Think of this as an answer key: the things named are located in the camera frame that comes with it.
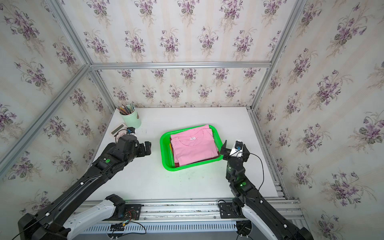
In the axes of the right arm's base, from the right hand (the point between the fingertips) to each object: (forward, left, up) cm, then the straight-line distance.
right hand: (236, 143), depth 78 cm
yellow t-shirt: (+5, +37, -15) cm, 40 cm away
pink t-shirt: (+6, +22, -13) cm, 26 cm away
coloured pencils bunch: (+28, +70, -4) cm, 75 cm away
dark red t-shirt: (-6, +33, -16) cm, 37 cm away
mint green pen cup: (+24, +66, -11) cm, 71 cm away
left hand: (-2, +48, 0) cm, 48 cm away
